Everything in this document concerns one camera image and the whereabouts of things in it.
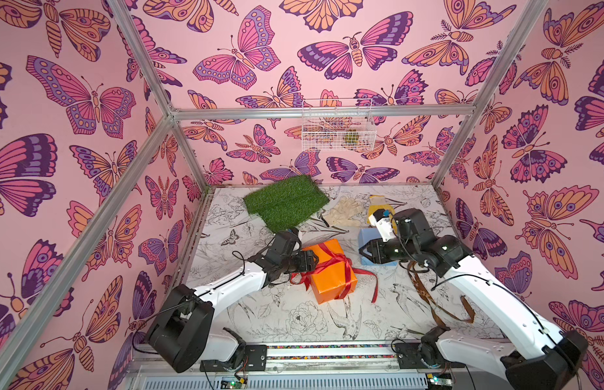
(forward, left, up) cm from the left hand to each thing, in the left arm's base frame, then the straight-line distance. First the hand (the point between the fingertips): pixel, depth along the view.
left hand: (314, 258), depth 85 cm
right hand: (-3, -15, +13) cm, 20 cm away
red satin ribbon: (-6, +3, -2) cm, 7 cm away
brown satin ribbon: (-12, -41, -8) cm, 44 cm away
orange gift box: (-8, -6, +1) cm, 10 cm away
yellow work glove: (+34, -31, -8) cm, 46 cm away
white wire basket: (+45, -9, +25) cm, 52 cm away
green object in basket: (+40, -15, +22) cm, 48 cm away
